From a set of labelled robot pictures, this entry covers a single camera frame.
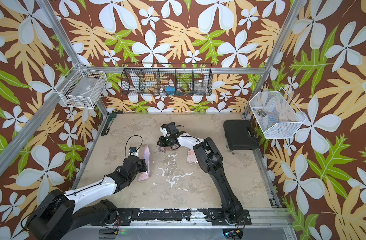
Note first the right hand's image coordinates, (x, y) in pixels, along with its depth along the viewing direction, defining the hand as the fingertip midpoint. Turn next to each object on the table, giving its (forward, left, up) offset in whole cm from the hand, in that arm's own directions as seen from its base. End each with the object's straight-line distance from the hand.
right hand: (158, 142), depth 101 cm
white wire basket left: (+20, +46, +31) cm, 59 cm away
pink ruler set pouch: (-24, +4, +3) cm, 24 cm away
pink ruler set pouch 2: (-10, -22, -1) cm, 25 cm away
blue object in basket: (+21, -9, +27) cm, 36 cm away
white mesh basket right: (+3, -71, +24) cm, 75 cm away
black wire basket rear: (+30, -5, +30) cm, 43 cm away
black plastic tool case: (+3, -55, +2) cm, 55 cm away
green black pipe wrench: (+24, +41, +1) cm, 48 cm away
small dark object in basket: (+4, -62, +25) cm, 67 cm away
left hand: (-14, +6, +5) cm, 16 cm away
